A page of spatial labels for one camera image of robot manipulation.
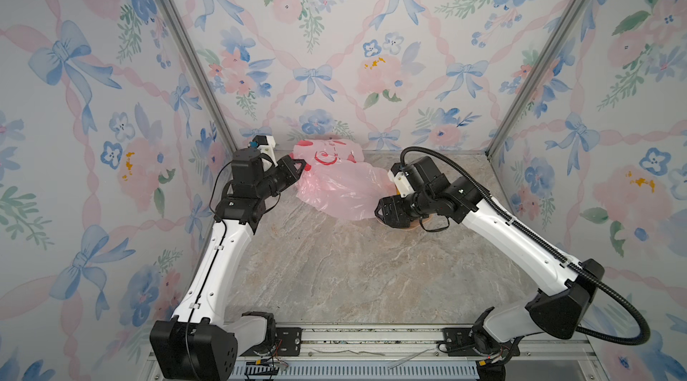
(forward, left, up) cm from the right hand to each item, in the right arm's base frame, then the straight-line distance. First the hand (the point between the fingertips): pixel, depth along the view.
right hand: (390, 208), depth 74 cm
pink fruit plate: (+7, -12, -21) cm, 25 cm away
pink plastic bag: (+8, +15, +3) cm, 17 cm away
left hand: (+8, +23, +11) cm, 26 cm away
